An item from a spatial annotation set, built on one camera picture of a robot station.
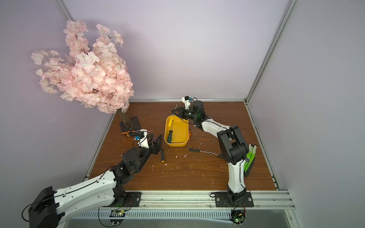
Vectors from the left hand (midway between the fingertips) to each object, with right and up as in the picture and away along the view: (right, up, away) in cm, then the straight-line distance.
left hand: (159, 135), depth 73 cm
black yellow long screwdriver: (+18, -12, +17) cm, 27 cm away
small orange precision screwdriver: (-25, -1, +27) cm, 36 cm away
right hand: (+5, +14, +13) cm, 19 cm away
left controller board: (-22, -42, -1) cm, 48 cm away
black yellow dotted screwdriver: (-1, -15, +14) cm, 21 cm away
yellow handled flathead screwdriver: (+5, +7, +12) cm, 15 cm away
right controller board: (+40, -40, -4) cm, 57 cm away
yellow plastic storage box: (+9, 0, +29) cm, 31 cm away
